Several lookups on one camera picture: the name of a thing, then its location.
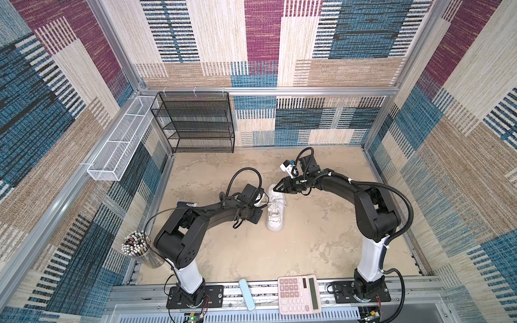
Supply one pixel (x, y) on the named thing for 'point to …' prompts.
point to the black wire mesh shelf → (196, 122)
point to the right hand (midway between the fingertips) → (278, 191)
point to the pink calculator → (298, 295)
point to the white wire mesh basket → (112, 160)
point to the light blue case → (246, 295)
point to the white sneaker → (277, 226)
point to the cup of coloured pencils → (137, 243)
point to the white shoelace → (274, 213)
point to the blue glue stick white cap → (192, 204)
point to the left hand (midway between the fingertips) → (257, 211)
